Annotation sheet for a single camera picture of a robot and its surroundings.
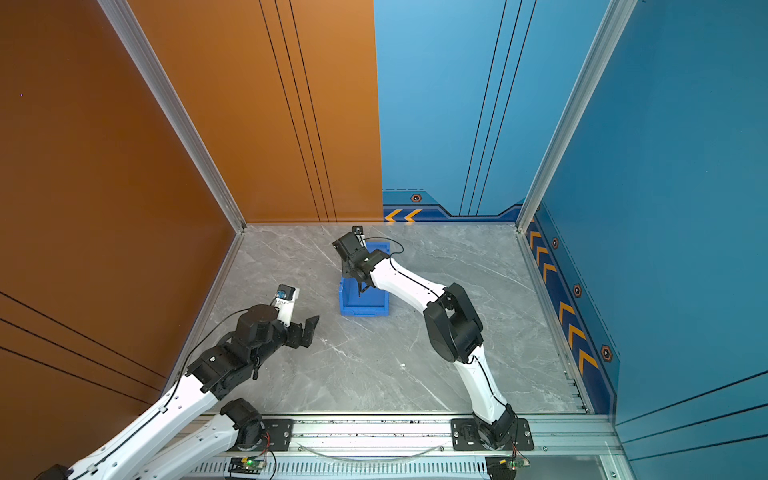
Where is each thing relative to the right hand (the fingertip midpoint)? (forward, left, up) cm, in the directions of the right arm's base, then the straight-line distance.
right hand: (352, 262), depth 94 cm
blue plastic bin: (-9, -6, -10) cm, 15 cm away
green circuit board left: (-51, +22, -13) cm, 58 cm away
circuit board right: (-52, -39, -13) cm, 66 cm away
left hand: (-20, +10, +5) cm, 23 cm away
